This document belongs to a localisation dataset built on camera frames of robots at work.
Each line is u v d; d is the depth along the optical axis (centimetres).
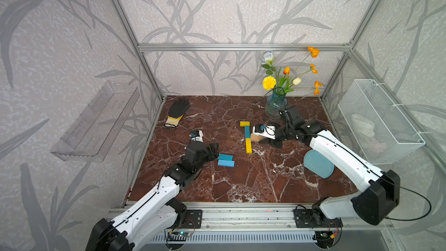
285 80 97
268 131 65
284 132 64
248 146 96
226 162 89
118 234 40
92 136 68
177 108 113
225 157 94
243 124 105
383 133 61
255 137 75
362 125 76
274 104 102
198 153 60
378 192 39
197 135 71
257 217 75
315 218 66
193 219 74
